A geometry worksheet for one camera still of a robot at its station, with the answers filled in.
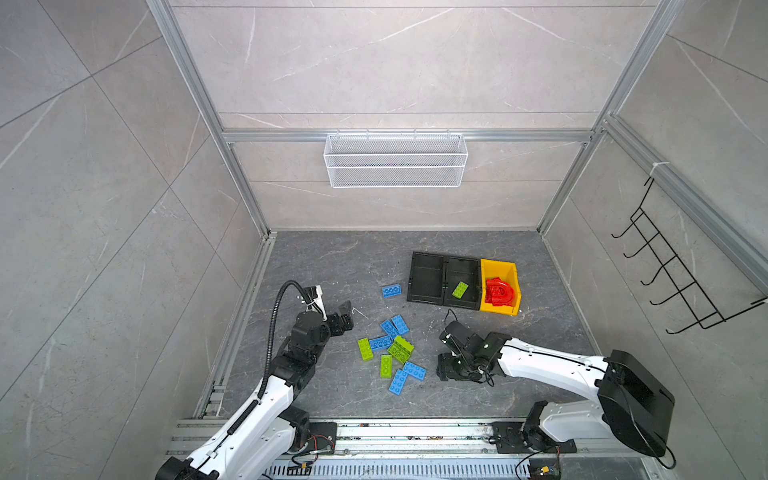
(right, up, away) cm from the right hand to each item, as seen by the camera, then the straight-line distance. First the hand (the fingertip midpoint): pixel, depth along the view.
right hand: (444, 370), depth 84 cm
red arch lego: (+20, +21, +11) cm, 31 cm away
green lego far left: (-23, +5, +4) cm, 24 cm away
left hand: (-31, +21, -2) cm, 38 cm away
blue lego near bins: (-15, +21, +17) cm, 31 cm away
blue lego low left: (-18, +6, +4) cm, 20 cm away
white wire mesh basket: (-14, +66, +17) cm, 69 cm away
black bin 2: (-2, +25, +23) cm, 34 cm away
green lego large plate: (+9, +21, +17) cm, 29 cm away
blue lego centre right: (-12, +11, +9) cm, 19 cm away
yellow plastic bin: (+26, +27, +18) cm, 41 cm away
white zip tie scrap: (-28, +15, +14) cm, 35 cm away
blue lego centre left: (-15, +10, +9) cm, 20 cm away
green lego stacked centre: (-12, +5, +3) cm, 14 cm away
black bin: (+12, +28, +22) cm, 38 cm away
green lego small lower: (-17, +1, +2) cm, 17 cm away
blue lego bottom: (-13, -2, -2) cm, 13 cm away
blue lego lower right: (-8, 0, 0) cm, 8 cm away
